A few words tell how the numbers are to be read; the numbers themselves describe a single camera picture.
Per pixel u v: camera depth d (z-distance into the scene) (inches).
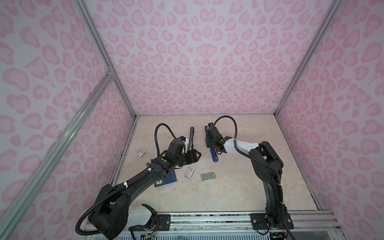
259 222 28.9
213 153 37.5
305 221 29.5
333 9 27.4
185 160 28.7
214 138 30.9
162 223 28.5
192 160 28.3
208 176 34.8
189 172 35.4
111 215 16.0
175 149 24.9
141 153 37.8
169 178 34.6
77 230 14.7
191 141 39.8
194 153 29.5
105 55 33.3
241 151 21.9
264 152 23.1
